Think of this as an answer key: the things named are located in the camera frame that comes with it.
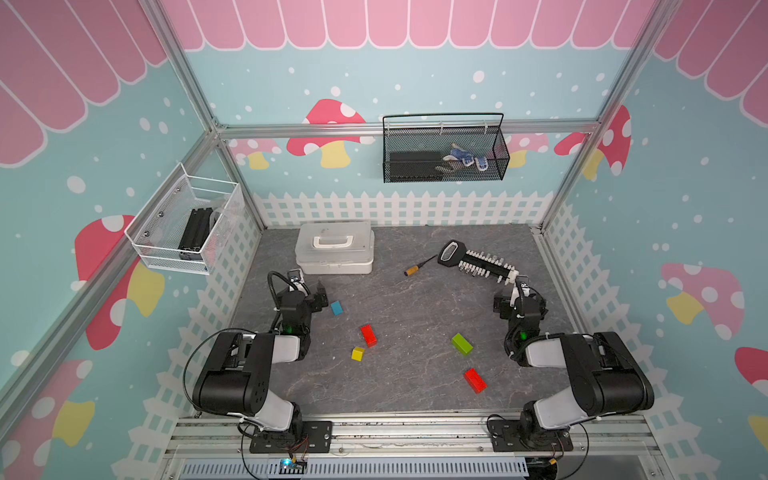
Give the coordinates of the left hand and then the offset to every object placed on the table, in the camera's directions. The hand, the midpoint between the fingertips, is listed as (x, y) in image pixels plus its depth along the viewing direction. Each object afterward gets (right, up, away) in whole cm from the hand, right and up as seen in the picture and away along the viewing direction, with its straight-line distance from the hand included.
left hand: (307, 288), depth 94 cm
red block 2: (+50, -25, -11) cm, 57 cm away
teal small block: (+9, -7, +3) cm, 12 cm away
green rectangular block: (+47, -16, -6) cm, 50 cm away
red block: (+20, -14, -3) cm, 25 cm away
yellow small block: (+17, -18, -6) cm, 26 cm away
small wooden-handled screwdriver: (+35, +6, +13) cm, 38 cm away
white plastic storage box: (+8, +13, +5) cm, 16 cm away
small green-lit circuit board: (+2, -41, -21) cm, 46 cm away
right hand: (+66, -1, -1) cm, 66 cm away
